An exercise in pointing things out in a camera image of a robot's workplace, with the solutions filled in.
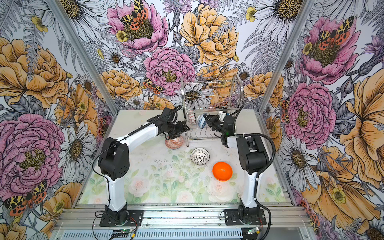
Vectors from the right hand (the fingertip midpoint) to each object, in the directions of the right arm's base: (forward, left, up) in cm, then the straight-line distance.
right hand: (203, 117), depth 94 cm
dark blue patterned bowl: (+4, +7, -6) cm, 10 cm away
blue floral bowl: (-1, +1, -2) cm, 2 cm away
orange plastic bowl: (-29, -10, -15) cm, 34 cm away
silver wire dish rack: (+27, -6, -7) cm, 29 cm away
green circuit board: (-57, -22, -18) cm, 63 cm away
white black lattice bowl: (-18, +3, -17) cm, 25 cm away
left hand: (-9, +11, -5) cm, 15 cm away
